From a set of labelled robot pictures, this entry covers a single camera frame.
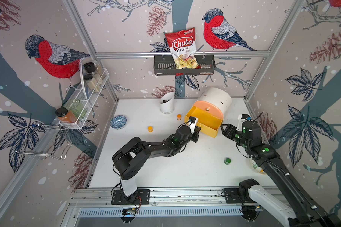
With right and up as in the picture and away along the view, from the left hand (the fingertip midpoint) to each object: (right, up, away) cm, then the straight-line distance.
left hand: (202, 126), depth 84 cm
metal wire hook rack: (-68, -3, -28) cm, 74 cm away
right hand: (+11, +1, -7) cm, 13 cm away
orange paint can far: (-13, +4, +23) cm, 27 cm away
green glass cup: (-67, +11, -15) cm, 69 cm away
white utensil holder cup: (-22, +15, +16) cm, 31 cm away
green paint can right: (+15, -21, -1) cm, 26 cm away
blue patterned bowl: (-59, 0, +20) cm, 62 cm away
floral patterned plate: (+15, -12, -31) cm, 37 cm away
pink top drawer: (+5, +11, +2) cm, 12 cm away
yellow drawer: (+6, +2, +8) cm, 10 cm away
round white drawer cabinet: (+13, +18, +8) cm, 24 cm away
